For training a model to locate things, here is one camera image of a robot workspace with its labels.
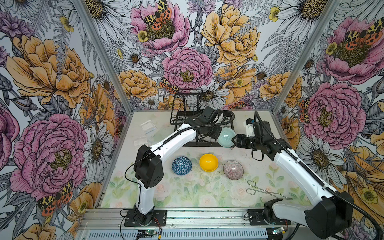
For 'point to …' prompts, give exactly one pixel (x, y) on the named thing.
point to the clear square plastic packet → (148, 128)
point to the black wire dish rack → (190, 108)
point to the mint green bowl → (225, 137)
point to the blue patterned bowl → (181, 165)
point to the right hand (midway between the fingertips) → (237, 144)
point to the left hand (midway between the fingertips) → (216, 135)
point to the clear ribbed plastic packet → (140, 141)
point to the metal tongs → (253, 191)
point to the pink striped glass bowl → (233, 169)
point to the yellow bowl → (209, 162)
